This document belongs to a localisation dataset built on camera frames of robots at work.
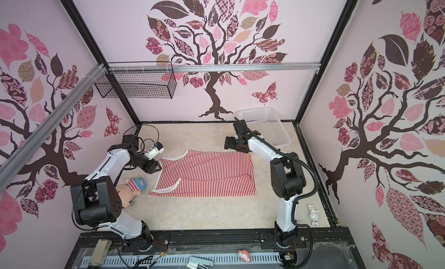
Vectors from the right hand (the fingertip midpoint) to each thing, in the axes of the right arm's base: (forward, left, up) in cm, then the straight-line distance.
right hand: (232, 144), depth 95 cm
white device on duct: (-53, +16, -8) cm, 56 cm away
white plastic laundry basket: (+26, -25, -8) cm, 37 cm away
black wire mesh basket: (+28, +52, +24) cm, 64 cm away
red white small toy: (-51, -3, -5) cm, 52 cm away
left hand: (-14, +41, -2) cm, 43 cm away
